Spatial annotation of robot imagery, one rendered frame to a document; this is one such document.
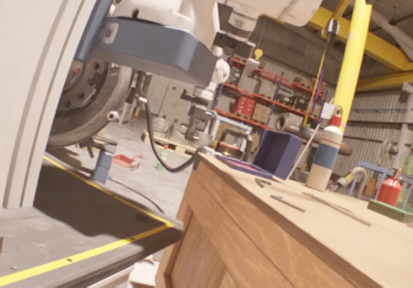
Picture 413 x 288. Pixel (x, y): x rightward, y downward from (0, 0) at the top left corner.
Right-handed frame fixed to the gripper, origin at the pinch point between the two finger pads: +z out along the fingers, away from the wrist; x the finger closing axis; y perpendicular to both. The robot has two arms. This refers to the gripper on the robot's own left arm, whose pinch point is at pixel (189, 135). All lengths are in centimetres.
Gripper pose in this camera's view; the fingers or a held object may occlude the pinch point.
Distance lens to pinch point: 151.0
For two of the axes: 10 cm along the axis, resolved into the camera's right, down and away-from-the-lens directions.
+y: 9.3, 3.1, 2.0
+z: -3.2, 9.5, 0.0
